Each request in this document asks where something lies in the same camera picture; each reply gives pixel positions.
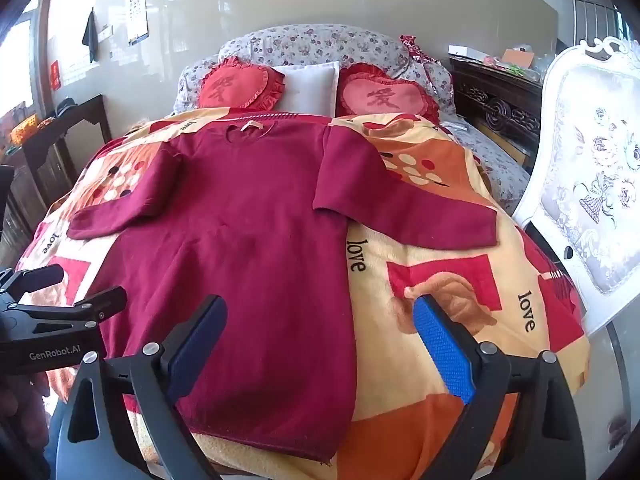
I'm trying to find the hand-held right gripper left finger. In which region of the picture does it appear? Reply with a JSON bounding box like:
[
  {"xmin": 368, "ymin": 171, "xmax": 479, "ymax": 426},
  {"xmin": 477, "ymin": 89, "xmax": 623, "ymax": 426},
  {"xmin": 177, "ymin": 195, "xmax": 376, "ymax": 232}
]
[{"xmin": 55, "ymin": 294, "xmax": 229, "ymax": 480}]

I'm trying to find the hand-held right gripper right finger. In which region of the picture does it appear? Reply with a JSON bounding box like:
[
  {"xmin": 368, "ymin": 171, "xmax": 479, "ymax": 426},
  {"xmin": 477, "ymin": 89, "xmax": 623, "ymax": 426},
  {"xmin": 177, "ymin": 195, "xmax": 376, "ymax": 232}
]
[{"xmin": 412, "ymin": 294, "xmax": 586, "ymax": 480}]

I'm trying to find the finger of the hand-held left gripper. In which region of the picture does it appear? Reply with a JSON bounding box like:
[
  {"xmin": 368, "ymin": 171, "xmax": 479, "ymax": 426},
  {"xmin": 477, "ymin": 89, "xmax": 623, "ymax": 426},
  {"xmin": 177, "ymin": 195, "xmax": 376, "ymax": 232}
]
[
  {"xmin": 15, "ymin": 286, "xmax": 127, "ymax": 330},
  {"xmin": 7, "ymin": 264, "xmax": 65, "ymax": 303}
]

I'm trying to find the maroon sweater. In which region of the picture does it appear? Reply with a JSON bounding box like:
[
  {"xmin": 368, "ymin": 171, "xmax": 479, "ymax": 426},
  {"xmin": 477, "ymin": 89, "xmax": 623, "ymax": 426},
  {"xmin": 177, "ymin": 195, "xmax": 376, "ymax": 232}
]
[{"xmin": 66, "ymin": 114, "xmax": 499, "ymax": 467}]

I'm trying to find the person's left hand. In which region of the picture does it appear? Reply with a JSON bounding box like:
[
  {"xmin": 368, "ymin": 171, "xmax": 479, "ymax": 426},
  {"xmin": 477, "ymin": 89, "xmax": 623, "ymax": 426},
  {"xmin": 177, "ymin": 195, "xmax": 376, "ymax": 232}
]
[{"xmin": 0, "ymin": 374, "xmax": 52, "ymax": 461}]

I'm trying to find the printed blanket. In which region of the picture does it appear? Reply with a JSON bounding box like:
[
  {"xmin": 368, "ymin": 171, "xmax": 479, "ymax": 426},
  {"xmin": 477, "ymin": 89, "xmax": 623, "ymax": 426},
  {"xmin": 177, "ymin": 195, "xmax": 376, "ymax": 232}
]
[{"xmin": 15, "ymin": 110, "xmax": 591, "ymax": 480}]

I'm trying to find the orange basket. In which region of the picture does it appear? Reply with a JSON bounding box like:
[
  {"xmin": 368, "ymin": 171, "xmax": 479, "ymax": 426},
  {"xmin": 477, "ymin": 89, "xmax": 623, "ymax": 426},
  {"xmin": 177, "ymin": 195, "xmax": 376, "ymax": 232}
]
[{"xmin": 10, "ymin": 115, "xmax": 39, "ymax": 144}]

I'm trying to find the dark wooden chair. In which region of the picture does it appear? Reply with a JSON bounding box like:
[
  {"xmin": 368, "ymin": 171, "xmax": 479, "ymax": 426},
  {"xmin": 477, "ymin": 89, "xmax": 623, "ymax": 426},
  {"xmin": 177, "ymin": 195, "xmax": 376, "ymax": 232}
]
[{"xmin": 22, "ymin": 94, "xmax": 113, "ymax": 211}]

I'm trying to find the floral bed sheet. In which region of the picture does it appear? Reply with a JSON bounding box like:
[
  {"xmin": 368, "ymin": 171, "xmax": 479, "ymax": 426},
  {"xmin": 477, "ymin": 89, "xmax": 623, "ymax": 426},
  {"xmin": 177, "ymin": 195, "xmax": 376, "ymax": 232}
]
[{"xmin": 440, "ymin": 115, "xmax": 532, "ymax": 216}]

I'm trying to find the window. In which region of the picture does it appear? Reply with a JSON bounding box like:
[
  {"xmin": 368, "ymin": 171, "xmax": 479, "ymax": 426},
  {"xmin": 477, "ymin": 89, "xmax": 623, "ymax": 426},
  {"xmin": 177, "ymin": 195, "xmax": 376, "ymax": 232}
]
[{"xmin": 0, "ymin": 0, "xmax": 43, "ymax": 126}]

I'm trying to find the white ornate chair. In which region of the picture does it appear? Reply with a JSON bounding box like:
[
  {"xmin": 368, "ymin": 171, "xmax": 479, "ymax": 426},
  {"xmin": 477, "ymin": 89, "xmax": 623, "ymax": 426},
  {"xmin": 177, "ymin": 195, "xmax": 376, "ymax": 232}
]
[{"xmin": 512, "ymin": 35, "xmax": 640, "ymax": 338}]

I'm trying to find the black hanging garment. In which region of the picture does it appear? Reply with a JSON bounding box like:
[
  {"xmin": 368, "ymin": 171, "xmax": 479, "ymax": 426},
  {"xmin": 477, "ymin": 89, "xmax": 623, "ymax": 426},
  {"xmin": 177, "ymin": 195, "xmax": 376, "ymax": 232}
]
[{"xmin": 81, "ymin": 8, "xmax": 99, "ymax": 63}]

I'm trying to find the red heart pillow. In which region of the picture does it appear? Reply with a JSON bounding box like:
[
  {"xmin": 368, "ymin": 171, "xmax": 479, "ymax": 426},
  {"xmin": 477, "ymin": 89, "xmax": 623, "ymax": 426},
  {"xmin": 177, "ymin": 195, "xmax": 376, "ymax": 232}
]
[
  {"xmin": 198, "ymin": 57, "xmax": 286, "ymax": 110},
  {"xmin": 336, "ymin": 62, "xmax": 441, "ymax": 123}
]

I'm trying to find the white pillow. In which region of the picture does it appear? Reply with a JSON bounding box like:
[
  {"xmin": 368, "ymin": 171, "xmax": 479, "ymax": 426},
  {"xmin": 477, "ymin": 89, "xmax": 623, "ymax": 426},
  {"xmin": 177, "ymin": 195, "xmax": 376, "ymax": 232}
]
[{"xmin": 272, "ymin": 61, "xmax": 342, "ymax": 117}]

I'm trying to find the metal rack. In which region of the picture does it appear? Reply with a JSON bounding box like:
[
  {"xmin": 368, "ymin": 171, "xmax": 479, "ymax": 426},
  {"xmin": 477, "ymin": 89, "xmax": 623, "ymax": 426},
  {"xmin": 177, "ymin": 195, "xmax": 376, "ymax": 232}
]
[{"xmin": 560, "ymin": 0, "xmax": 626, "ymax": 48}]

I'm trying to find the eye chart wall poster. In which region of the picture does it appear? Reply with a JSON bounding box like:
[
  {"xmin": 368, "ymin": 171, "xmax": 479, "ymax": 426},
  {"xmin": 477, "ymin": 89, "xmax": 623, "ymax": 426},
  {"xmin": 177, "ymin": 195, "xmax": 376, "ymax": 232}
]
[{"xmin": 125, "ymin": 0, "xmax": 150, "ymax": 47}]

